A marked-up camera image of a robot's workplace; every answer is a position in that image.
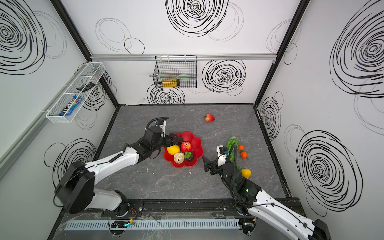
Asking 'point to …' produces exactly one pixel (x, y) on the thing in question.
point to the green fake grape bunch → (231, 141)
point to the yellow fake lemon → (173, 149)
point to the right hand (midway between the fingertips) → (210, 155)
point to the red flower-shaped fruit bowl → (195, 143)
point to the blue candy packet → (75, 104)
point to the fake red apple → (185, 147)
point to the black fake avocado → (178, 140)
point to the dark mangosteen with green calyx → (189, 156)
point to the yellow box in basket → (169, 82)
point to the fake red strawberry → (209, 117)
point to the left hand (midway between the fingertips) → (174, 135)
